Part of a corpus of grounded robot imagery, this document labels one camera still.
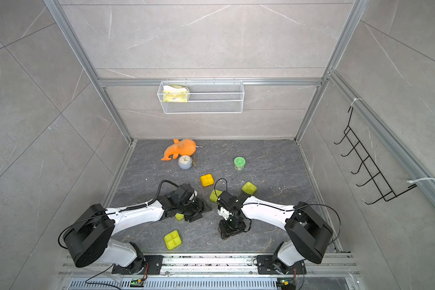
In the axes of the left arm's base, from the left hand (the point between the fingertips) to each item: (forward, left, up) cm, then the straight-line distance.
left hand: (211, 210), depth 83 cm
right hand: (-10, -7, -4) cm, 13 cm away
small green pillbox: (+13, -20, -5) cm, 25 cm away
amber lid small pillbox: (+20, +3, -6) cm, 21 cm away
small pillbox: (-11, +18, -6) cm, 22 cm away
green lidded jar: (+28, -16, -1) cm, 32 cm away
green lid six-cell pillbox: (+11, -1, -7) cm, 13 cm away
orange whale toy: (+39, +16, 0) cm, 43 cm away
